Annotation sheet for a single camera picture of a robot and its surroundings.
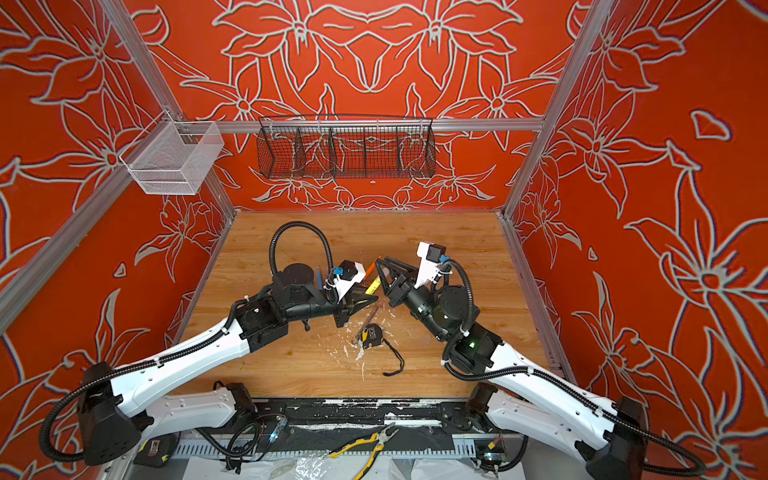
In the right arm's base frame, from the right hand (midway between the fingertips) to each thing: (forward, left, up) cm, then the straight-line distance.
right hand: (374, 263), depth 60 cm
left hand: (-2, 0, -8) cm, 9 cm away
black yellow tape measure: (-29, +51, -32) cm, 67 cm away
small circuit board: (-31, -26, -36) cm, 54 cm away
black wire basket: (+54, +10, -7) cm, 55 cm away
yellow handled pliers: (-27, 0, -34) cm, 44 cm away
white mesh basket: (+44, +64, -3) cm, 78 cm away
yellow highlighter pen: (-3, 0, -5) cm, 6 cm away
